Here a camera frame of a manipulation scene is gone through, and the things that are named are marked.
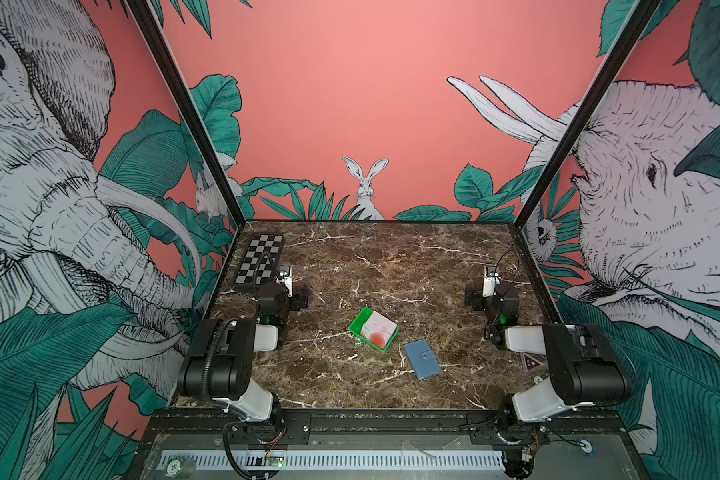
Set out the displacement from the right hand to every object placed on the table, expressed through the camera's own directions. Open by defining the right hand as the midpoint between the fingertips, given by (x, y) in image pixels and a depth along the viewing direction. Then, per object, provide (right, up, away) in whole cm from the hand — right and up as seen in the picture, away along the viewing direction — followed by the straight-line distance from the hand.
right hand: (483, 278), depth 95 cm
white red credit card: (-34, -15, -7) cm, 38 cm away
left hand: (-62, 0, 0) cm, 62 cm away
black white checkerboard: (-77, +4, +11) cm, 78 cm away
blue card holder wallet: (-22, -23, -10) cm, 33 cm away
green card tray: (-40, -13, -5) cm, 43 cm away
